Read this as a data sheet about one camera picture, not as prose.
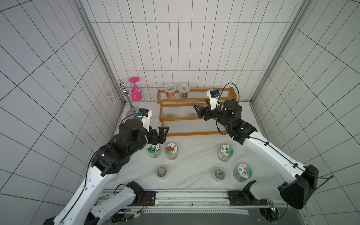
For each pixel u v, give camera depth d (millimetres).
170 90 795
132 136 423
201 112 617
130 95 1002
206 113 608
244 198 658
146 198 720
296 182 380
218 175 759
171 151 820
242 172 742
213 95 573
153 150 829
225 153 812
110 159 385
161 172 772
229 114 518
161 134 533
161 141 535
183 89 797
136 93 1015
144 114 518
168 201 728
